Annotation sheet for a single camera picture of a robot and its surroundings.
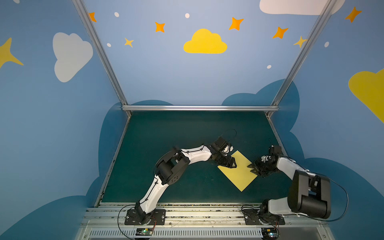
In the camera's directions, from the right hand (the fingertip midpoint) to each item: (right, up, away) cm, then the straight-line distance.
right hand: (250, 165), depth 91 cm
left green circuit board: (-59, -28, -19) cm, 68 cm away
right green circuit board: (+2, -28, -19) cm, 34 cm away
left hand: (-12, 0, -2) cm, 12 cm away
